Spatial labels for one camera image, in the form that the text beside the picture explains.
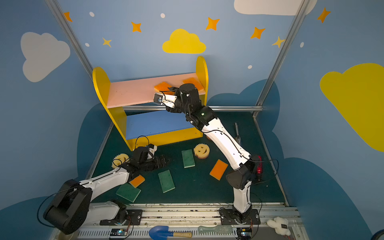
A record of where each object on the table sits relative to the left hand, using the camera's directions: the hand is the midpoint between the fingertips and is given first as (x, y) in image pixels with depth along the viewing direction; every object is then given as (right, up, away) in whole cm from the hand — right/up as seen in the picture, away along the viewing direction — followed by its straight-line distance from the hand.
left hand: (166, 160), depth 87 cm
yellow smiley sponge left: (-30, -1, +5) cm, 31 cm away
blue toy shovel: (+1, -31, -17) cm, 35 cm away
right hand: (+6, +37, -19) cm, 42 cm away
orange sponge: (+32, -7, +4) cm, 33 cm away
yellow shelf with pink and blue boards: (-20, +24, +12) cm, 34 cm away
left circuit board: (-20, -31, -16) cm, 41 cm away
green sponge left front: (-20, -16, -7) cm, 26 cm away
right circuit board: (+41, -32, -15) cm, 55 cm away
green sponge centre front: (0, -12, -1) cm, 12 cm away
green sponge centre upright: (+13, -1, +7) cm, 15 cm away
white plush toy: (+58, -27, -17) cm, 66 cm away
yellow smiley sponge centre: (+21, +4, +9) cm, 24 cm away
